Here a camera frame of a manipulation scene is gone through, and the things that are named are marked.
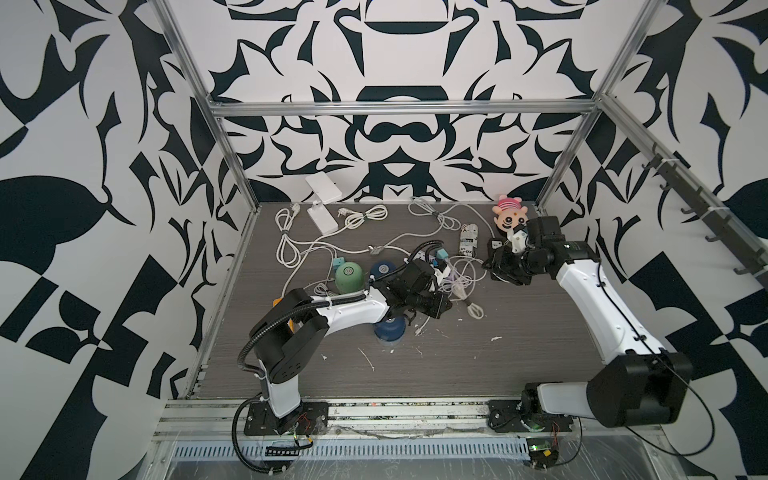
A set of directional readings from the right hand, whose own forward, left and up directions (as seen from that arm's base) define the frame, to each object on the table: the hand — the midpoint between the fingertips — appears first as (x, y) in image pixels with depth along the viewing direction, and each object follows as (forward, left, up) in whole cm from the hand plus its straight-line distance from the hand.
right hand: (488, 262), depth 81 cm
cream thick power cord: (+19, +49, -16) cm, 55 cm away
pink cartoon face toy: (+27, -16, -11) cm, 34 cm away
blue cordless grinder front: (-15, +26, -9) cm, 32 cm away
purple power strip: (+2, +8, -9) cm, 12 cm away
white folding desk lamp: (+23, +45, +5) cm, 51 cm away
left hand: (-7, +10, -8) cm, 14 cm away
